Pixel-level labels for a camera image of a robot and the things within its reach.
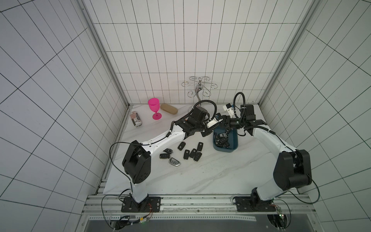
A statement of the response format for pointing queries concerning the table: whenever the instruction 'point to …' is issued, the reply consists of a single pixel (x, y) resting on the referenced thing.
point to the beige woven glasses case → (168, 108)
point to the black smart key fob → (165, 155)
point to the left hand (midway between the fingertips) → (210, 127)
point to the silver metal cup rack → (206, 92)
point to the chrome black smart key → (168, 151)
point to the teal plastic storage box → (233, 138)
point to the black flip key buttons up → (195, 154)
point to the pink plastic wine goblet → (154, 104)
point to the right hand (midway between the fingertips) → (216, 120)
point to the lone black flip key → (223, 135)
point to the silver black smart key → (174, 162)
